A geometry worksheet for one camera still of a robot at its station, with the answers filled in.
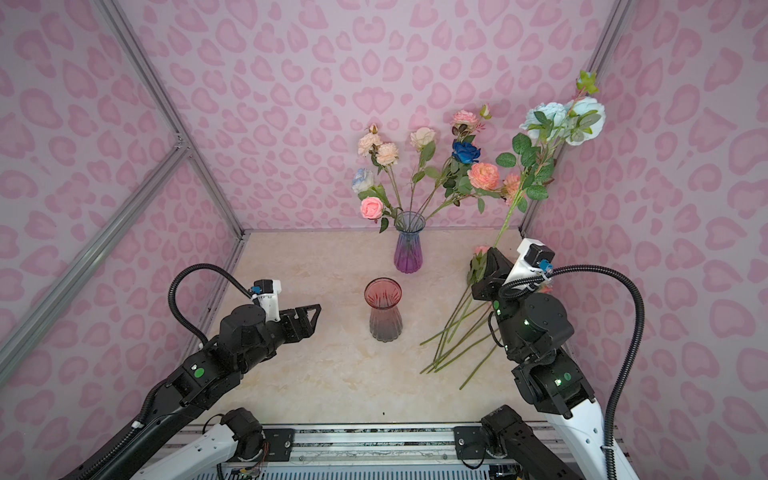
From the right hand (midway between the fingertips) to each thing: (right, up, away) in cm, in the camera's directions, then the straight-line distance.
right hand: (487, 248), depth 58 cm
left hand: (-38, -13, +12) cm, 42 cm away
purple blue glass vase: (-13, 0, +46) cm, 48 cm away
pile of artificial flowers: (+5, -26, +32) cm, 42 cm away
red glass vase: (-21, -12, +26) cm, 36 cm away
